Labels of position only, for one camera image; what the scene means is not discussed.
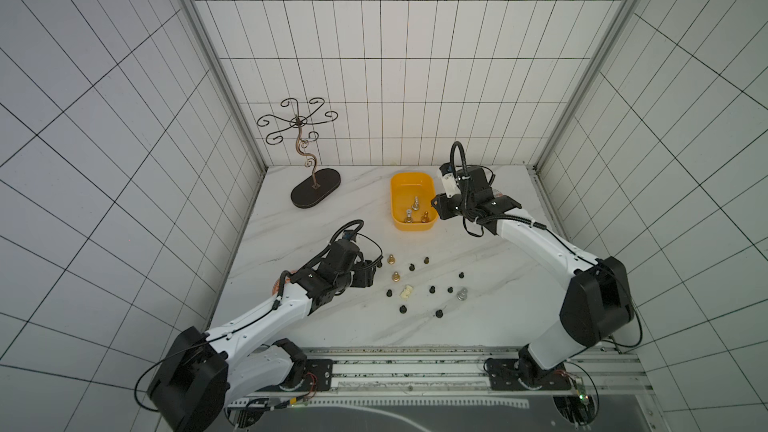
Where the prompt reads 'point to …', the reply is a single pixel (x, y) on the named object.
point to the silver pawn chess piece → (462, 295)
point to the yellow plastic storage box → (411, 196)
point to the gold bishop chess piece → (425, 219)
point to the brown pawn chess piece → (426, 260)
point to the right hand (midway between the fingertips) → (440, 194)
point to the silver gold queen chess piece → (408, 218)
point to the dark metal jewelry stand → (317, 187)
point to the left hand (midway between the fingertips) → (361, 273)
